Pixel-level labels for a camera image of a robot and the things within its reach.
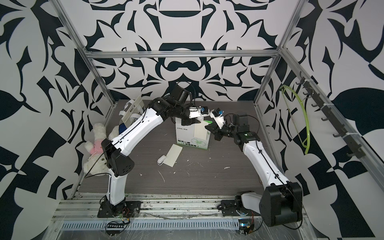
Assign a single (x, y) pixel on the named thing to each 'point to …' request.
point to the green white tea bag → (195, 135)
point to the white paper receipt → (172, 155)
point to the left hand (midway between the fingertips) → (197, 112)
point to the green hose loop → (307, 122)
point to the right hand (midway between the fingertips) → (207, 124)
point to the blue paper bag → (122, 128)
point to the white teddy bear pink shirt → (96, 164)
